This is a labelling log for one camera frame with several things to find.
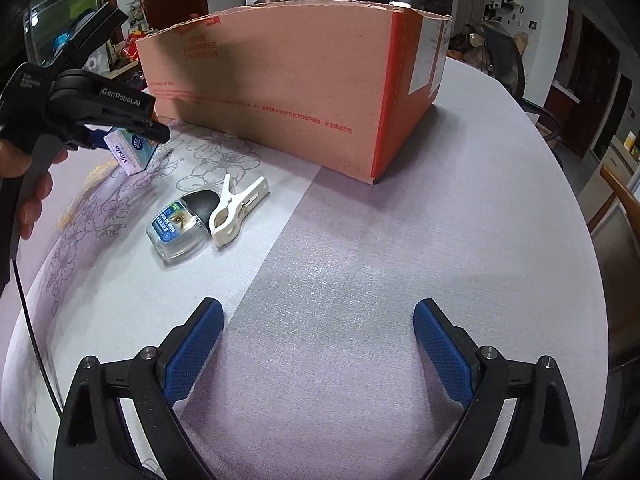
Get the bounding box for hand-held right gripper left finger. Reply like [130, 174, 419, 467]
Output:
[52, 297, 225, 480]

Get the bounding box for person's left hand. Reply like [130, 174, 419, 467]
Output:
[0, 139, 69, 241]

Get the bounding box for black office chair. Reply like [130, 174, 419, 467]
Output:
[520, 97, 566, 171]

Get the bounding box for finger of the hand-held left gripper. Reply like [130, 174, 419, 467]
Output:
[52, 71, 171, 143]
[65, 122, 109, 152]

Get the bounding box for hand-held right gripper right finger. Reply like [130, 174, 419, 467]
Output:
[412, 297, 583, 480]

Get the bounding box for small clear bottle black cap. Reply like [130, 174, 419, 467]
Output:
[146, 190, 221, 261]

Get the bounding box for wooden chair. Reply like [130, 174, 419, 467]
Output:
[587, 165, 640, 376]

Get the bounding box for round grey desktop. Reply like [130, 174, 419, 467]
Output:
[0, 57, 613, 480]

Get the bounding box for white clothes peg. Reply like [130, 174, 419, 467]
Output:
[207, 174, 272, 247]

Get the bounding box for dark wooden door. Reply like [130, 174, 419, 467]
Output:
[547, 15, 621, 158]

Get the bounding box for black cable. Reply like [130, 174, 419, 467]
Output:
[7, 255, 66, 421]

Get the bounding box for cardboard box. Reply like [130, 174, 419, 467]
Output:
[136, 0, 453, 185]

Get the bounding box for strawberry print tissue pack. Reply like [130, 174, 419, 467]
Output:
[103, 129, 162, 177]

